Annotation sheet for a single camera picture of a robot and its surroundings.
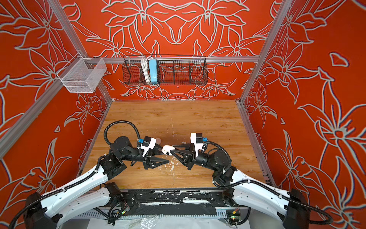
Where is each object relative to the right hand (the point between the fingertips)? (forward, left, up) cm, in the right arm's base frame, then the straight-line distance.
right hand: (171, 149), depth 56 cm
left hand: (-1, +2, -5) cm, 5 cm away
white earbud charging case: (0, +2, 0) cm, 2 cm away
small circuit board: (-20, -30, -35) cm, 50 cm away
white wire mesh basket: (+52, +63, 0) cm, 82 cm away
